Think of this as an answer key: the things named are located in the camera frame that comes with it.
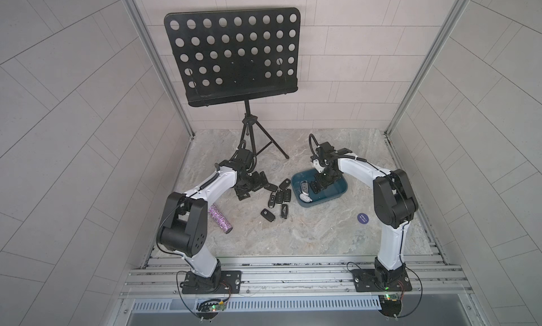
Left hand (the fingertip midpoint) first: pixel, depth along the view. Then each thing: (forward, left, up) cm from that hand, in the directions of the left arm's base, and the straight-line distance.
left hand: (264, 186), depth 89 cm
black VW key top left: (+2, -3, -4) cm, 6 cm away
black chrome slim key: (-4, -3, -4) cm, 7 cm away
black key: (+2, -23, -3) cm, 23 cm away
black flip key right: (-2, -10, -4) cm, 11 cm away
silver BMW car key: (+2, -18, -4) cm, 18 cm away
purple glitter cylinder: (-13, +18, -3) cm, 22 cm away
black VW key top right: (+4, -9, -5) cm, 11 cm away
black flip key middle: (-3, -7, -5) cm, 8 cm away
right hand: (+5, -25, -4) cm, 26 cm away
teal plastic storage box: (-1, -29, -4) cm, 29 cm away
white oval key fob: (-3, -18, -4) cm, 19 cm away
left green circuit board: (-41, +12, -4) cm, 43 cm away
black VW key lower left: (-11, -1, -5) cm, 12 cm away
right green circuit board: (-38, -43, -6) cm, 58 cm away
